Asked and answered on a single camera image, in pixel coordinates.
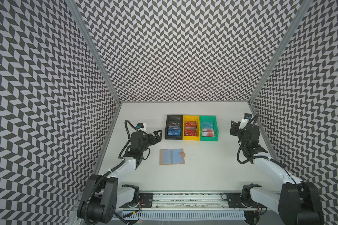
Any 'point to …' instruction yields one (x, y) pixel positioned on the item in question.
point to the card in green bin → (208, 132)
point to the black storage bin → (173, 120)
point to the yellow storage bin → (187, 118)
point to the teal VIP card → (206, 124)
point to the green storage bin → (209, 118)
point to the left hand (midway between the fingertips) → (157, 133)
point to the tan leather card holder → (170, 156)
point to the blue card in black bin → (174, 131)
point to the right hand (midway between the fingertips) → (234, 123)
